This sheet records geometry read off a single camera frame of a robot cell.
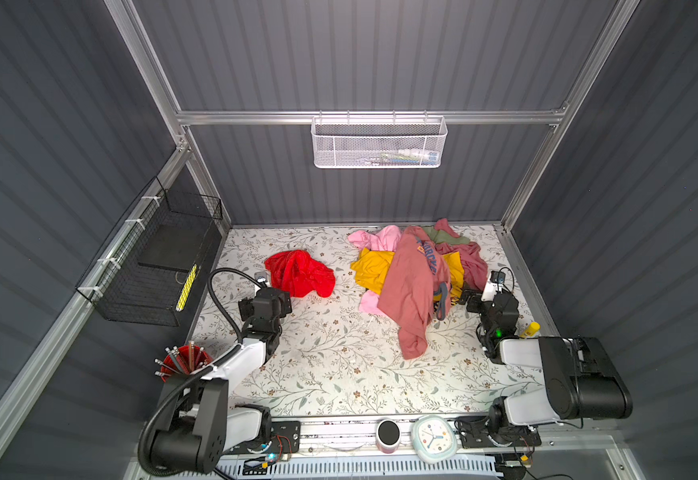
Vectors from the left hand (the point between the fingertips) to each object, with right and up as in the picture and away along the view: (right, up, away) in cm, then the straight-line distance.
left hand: (263, 296), depth 89 cm
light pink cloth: (+39, +18, +19) cm, 47 cm away
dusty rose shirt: (+46, +2, +3) cm, 46 cm away
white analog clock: (+46, -32, -18) cm, 59 cm away
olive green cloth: (+61, +19, +26) cm, 69 cm away
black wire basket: (-23, +9, -16) cm, 29 cm away
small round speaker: (+35, -30, -19) cm, 50 cm away
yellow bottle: (+77, -8, -6) cm, 78 cm away
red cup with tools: (-16, -14, -15) cm, 26 cm away
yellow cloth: (+34, +7, +13) cm, 37 cm away
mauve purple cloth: (+69, +10, +14) cm, 71 cm away
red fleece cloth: (+7, +6, +11) cm, 15 cm away
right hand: (+68, +3, +2) cm, 68 cm away
